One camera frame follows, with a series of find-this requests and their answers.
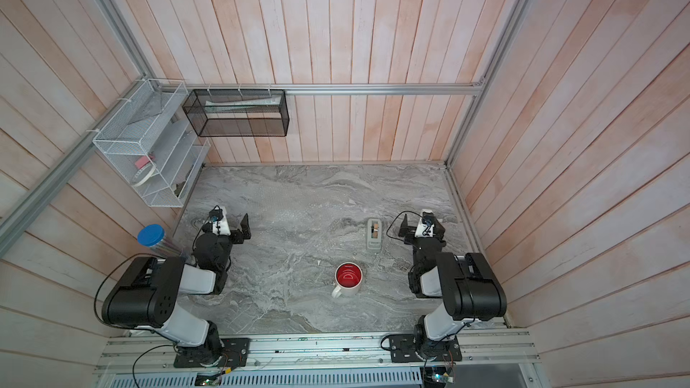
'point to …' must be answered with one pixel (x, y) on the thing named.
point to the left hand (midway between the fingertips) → (235, 216)
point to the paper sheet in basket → (213, 106)
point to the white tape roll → (135, 183)
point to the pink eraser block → (142, 162)
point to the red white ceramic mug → (348, 280)
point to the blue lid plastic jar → (154, 235)
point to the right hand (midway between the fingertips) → (420, 214)
